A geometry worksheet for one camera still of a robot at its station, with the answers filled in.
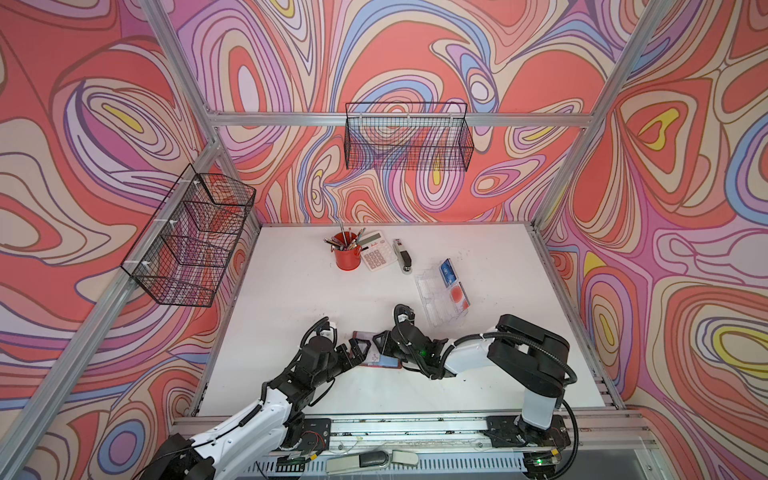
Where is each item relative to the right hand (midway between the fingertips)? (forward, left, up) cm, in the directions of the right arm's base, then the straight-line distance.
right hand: (377, 345), depth 88 cm
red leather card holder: (-4, +1, +2) cm, 5 cm away
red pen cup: (+32, +11, +2) cm, 33 cm away
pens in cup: (+28, +9, +14) cm, 33 cm away
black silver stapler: (+30, -10, +4) cm, 32 cm away
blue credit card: (+20, -23, +9) cm, 32 cm away
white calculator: (+34, -1, +2) cm, 34 cm away
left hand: (-3, +3, +4) cm, 6 cm away
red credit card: (+10, -25, +10) cm, 29 cm away
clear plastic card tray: (+14, -21, +5) cm, 26 cm away
